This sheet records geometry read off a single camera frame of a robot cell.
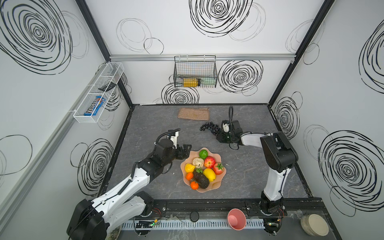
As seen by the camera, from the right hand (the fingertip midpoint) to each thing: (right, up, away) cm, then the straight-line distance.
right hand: (217, 136), depth 100 cm
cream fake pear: (-14, -12, -20) cm, 27 cm away
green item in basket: (-8, +34, -14) cm, 38 cm away
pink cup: (+4, -36, -30) cm, 47 cm away
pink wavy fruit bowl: (-11, -16, -18) cm, 27 cm away
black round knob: (-16, -30, -37) cm, 50 cm away
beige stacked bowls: (+36, -34, -36) cm, 62 cm away
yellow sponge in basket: (-18, +34, -13) cm, 40 cm away
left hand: (-20, -2, -22) cm, 29 cm away
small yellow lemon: (-19, -15, -20) cm, 31 cm away
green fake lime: (-11, -7, -17) cm, 21 cm away
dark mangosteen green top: (-13, -16, -20) cm, 29 cm away
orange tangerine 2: (-16, -22, -26) cm, 37 cm away
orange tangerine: (-19, -18, -22) cm, 34 cm away
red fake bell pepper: (-7, -12, -18) cm, 23 cm away
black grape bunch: (-2, +5, +1) cm, 5 cm away
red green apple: (-3, -14, -22) cm, 26 cm away
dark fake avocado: (-12, -18, -26) cm, 35 cm away
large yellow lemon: (-8, -17, -22) cm, 29 cm away
